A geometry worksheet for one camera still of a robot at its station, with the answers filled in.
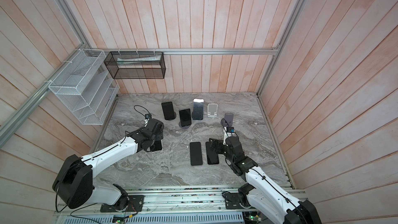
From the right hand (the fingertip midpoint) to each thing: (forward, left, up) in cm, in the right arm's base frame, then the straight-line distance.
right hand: (216, 139), depth 84 cm
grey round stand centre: (+13, +19, -8) cm, 24 cm away
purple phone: (-4, +11, -11) cm, 17 cm away
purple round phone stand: (+19, -10, -8) cm, 22 cm away
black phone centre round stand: (+14, +18, +1) cm, 23 cm away
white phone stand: (+27, +1, -8) cm, 28 cm away
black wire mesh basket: (+48, +54, +15) cm, 73 cm away
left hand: (+3, +35, 0) cm, 35 cm away
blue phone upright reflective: (+24, +11, -3) cm, 26 cm away
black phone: (+20, +30, 0) cm, 36 cm away
